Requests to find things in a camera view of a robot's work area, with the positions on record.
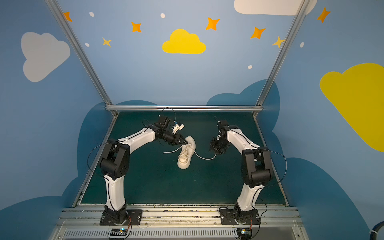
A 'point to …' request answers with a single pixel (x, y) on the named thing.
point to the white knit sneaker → (191, 142)
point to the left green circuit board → (119, 232)
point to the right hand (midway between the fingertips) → (212, 149)
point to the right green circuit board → (244, 233)
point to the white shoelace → (184, 155)
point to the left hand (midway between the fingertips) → (186, 142)
